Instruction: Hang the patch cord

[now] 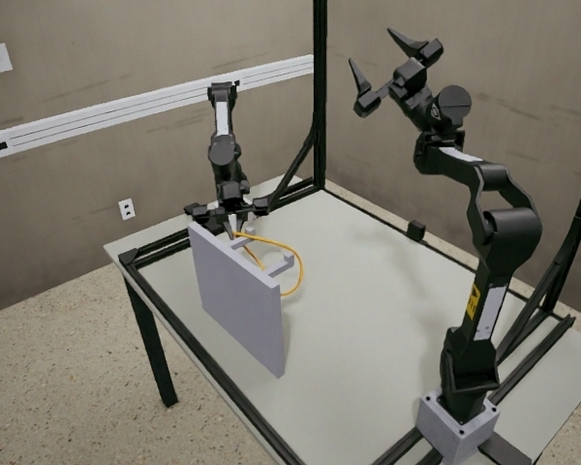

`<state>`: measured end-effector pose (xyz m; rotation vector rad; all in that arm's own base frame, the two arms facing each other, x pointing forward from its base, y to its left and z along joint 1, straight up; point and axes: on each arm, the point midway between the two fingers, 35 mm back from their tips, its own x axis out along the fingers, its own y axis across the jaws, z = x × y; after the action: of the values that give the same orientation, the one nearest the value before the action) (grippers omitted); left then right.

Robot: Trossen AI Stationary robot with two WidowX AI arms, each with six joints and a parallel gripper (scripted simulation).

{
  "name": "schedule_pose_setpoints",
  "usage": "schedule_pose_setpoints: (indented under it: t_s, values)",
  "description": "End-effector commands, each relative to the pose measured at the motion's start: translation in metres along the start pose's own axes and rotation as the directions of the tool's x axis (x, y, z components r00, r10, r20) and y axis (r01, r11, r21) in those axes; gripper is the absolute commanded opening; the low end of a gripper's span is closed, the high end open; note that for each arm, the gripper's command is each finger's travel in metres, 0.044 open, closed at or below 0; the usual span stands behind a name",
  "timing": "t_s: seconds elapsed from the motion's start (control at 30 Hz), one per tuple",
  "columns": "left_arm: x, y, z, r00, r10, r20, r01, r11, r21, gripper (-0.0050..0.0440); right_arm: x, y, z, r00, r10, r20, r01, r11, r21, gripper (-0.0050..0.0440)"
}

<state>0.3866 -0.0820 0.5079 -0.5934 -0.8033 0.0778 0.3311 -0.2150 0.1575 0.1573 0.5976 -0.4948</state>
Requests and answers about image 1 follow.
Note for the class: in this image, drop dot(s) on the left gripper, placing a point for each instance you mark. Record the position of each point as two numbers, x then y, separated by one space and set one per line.
427 54

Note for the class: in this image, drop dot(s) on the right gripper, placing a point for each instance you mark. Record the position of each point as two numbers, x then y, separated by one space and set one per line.
227 208

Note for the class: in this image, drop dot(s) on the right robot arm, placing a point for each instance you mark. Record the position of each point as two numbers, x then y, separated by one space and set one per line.
223 143

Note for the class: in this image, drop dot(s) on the orange cable with blue plug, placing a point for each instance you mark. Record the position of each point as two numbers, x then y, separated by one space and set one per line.
276 243

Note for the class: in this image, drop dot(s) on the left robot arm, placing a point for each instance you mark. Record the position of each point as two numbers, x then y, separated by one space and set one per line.
508 238

